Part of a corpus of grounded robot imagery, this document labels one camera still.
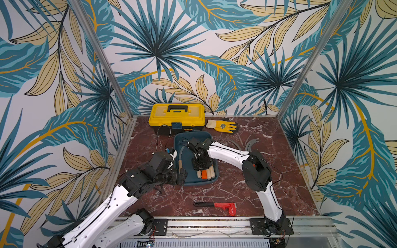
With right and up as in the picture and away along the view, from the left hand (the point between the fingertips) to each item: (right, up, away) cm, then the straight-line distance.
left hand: (177, 176), depth 70 cm
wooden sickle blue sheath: (+18, -3, +20) cm, 27 cm away
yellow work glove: (+27, +24, +42) cm, 56 cm away
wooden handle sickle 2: (+10, -4, +18) cm, 21 cm away
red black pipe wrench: (+26, -18, +8) cm, 33 cm away
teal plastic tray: (+1, +4, +25) cm, 25 cm away
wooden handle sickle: (+15, -4, +18) cm, 24 cm away
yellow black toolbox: (-9, +28, +25) cm, 39 cm away
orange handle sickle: (+43, +11, +33) cm, 55 cm away
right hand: (+9, -1, +20) cm, 22 cm away
